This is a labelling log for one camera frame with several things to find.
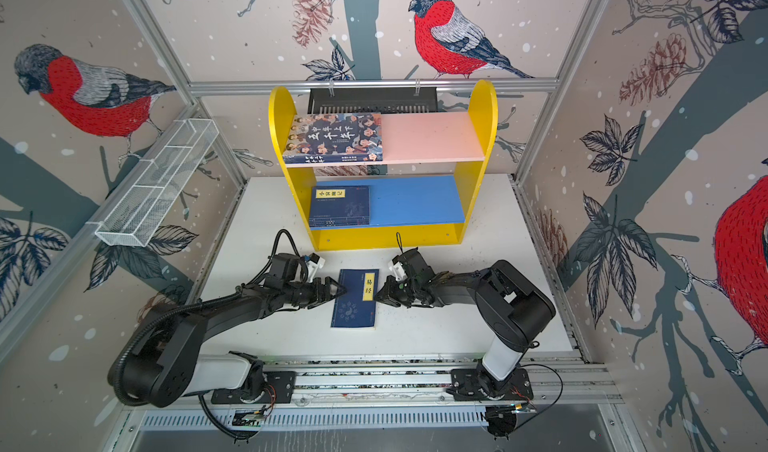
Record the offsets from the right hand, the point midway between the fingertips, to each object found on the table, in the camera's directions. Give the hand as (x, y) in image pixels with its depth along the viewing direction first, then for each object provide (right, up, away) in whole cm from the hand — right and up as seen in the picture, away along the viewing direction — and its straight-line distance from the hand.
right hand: (373, 301), depth 86 cm
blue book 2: (-5, -2, +1) cm, 5 cm away
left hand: (-10, +3, -2) cm, 11 cm away
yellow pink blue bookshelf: (+19, +27, +5) cm, 34 cm away
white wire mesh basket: (-57, +27, -14) cm, 65 cm away
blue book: (-11, +28, +4) cm, 30 cm away
